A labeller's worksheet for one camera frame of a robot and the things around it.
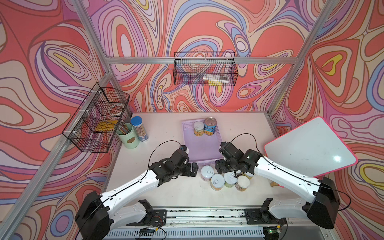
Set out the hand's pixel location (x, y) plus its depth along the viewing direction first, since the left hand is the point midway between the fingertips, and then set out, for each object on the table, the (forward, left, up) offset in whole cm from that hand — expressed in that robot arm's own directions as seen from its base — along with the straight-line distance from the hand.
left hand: (193, 167), depth 79 cm
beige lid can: (-6, -26, -6) cm, 28 cm away
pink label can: (0, -8, -6) cm, 10 cm away
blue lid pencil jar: (+24, +33, +4) cm, 41 cm away
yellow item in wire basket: (+12, +42, +20) cm, 48 cm away
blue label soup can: (+31, -11, 0) cm, 33 cm away
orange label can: (-5, -13, -6) cm, 16 cm away
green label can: (-5, -20, -6) cm, 21 cm away
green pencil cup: (+20, +41, +1) cm, 45 cm away
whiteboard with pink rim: (+7, -64, +8) cm, 64 cm away
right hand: (-1, -17, -1) cm, 17 cm away
